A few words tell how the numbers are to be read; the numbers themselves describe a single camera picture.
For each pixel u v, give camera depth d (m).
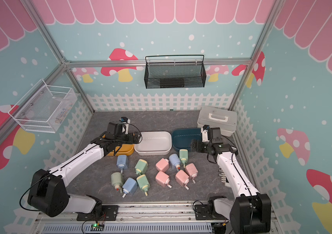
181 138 1.04
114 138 0.65
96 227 0.73
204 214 0.74
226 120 0.99
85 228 0.71
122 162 0.85
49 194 0.41
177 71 0.94
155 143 0.97
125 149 0.89
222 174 0.87
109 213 0.75
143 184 0.77
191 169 0.82
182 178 0.80
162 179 0.80
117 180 0.79
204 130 0.75
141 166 0.83
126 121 0.78
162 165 0.85
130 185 0.77
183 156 0.87
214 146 0.59
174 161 0.85
